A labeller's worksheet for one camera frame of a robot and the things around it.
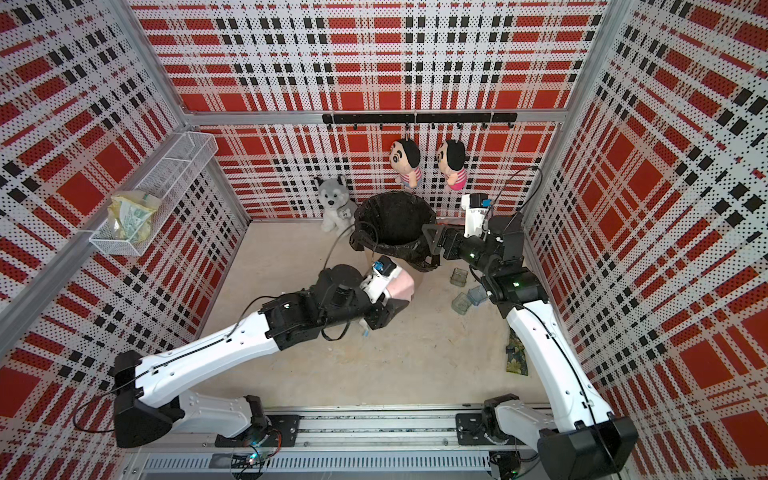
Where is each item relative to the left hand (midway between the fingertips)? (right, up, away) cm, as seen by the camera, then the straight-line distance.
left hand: (401, 294), depth 68 cm
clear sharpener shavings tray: (+20, -8, +30) cm, 37 cm away
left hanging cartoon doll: (+1, +38, +23) cm, 45 cm away
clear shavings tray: (+21, 0, +36) cm, 42 cm away
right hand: (+9, +15, +1) cm, 18 cm away
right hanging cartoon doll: (+16, +40, +25) cm, 50 cm away
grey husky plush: (-23, +25, +40) cm, 53 cm away
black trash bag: (-4, +19, +31) cm, 36 cm away
